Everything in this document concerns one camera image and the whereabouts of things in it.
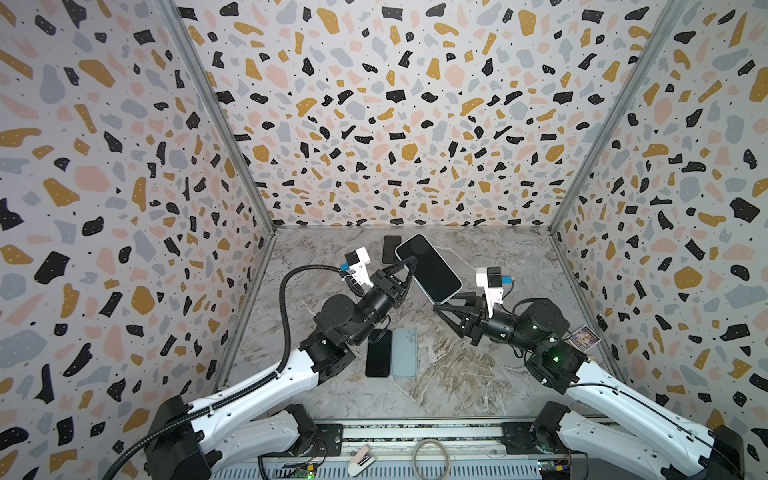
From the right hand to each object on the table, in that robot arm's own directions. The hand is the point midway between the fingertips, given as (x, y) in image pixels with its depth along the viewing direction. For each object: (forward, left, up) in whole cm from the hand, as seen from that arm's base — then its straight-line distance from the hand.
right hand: (437, 303), depth 58 cm
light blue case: (+4, +7, -37) cm, 38 cm away
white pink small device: (-23, +16, -33) cm, 43 cm away
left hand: (+6, +4, +7) cm, 10 cm away
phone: (+4, +14, -36) cm, 39 cm away
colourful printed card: (+8, -48, -35) cm, 60 cm away
